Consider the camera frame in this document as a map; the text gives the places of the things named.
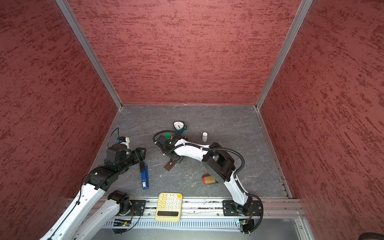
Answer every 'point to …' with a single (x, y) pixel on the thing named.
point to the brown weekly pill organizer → (169, 166)
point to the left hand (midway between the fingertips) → (141, 154)
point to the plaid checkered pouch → (207, 179)
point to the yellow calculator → (169, 207)
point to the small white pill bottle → (204, 136)
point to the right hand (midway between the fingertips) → (172, 158)
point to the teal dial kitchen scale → (179, 126)
